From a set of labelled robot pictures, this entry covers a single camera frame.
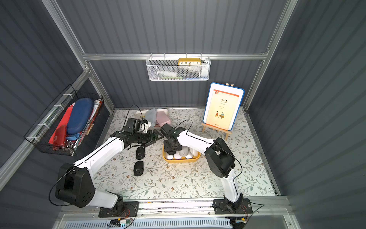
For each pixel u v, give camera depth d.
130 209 0.74
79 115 0.72
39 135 0.61
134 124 0.68
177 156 0.91
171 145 0.76
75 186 0.42
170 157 0.91
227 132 0.96
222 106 0.89
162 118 1.06
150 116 1.08
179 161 0.89
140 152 0.92
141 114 1.15
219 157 0.51
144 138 0.73
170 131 0.71
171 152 0.88
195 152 0.91
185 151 0.89
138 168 0.86
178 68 0.89
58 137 0.65
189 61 0.87
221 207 0.73
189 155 0.92
